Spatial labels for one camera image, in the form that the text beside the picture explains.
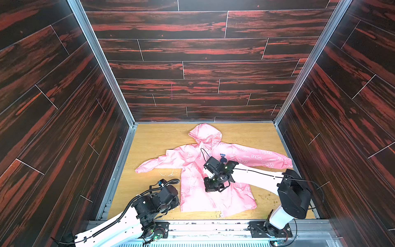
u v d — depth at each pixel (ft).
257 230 2.33
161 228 2.42
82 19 2.26
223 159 3.26
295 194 1.45
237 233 2.42
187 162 3.13
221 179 1.99
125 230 1.65
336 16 2.26
